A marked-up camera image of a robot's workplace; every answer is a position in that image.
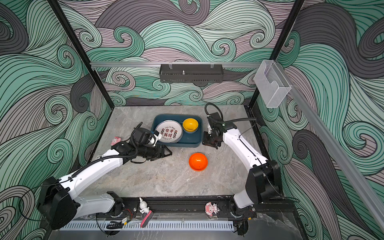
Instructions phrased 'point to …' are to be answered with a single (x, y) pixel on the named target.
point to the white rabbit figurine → (143, 206)
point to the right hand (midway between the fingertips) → (204, 142)
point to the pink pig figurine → (211, 208)
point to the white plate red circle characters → (171, 131)
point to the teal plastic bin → (188, 140)
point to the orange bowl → (198, 162)
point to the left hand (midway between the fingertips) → (169, 153)
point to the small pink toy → (115, 140)
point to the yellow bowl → (190, 124)
